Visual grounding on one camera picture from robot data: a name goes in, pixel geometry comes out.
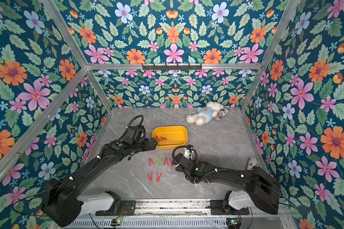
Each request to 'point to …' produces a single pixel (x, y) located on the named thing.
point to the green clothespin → (160, 161)
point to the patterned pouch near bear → (222, 112)
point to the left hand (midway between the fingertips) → (153, 143)
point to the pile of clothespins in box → (161, 139)
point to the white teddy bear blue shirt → (204, 115)
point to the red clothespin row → (150, 161)
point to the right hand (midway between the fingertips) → (178, 163)
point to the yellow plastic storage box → (177, 137)
